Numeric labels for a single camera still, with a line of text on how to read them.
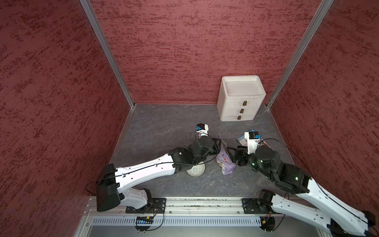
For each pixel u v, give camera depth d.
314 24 0.77
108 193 0.38
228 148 0.63
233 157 0.58
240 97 0.93
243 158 0.56
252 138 0.56
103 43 0.84
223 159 0.76
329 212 0.43
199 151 0.51
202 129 0.62
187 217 0.71
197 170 0.85
